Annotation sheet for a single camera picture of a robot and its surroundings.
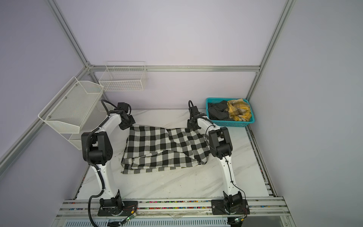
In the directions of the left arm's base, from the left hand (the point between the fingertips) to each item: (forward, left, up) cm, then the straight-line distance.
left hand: (130, 124), depth 99 cm
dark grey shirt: (+14, -65, +1) cm, 66 cm away
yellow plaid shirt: (+12, -80, +4) cm, 81 cm away
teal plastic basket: (+4, -72, -2) cm, 72 cm away
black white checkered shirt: (-15, -17, -8) cm, 24 cm away
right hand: (+5, -44, -6) cm, 45 cm away
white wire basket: (+23, +3, +24) cm, 34 cm away
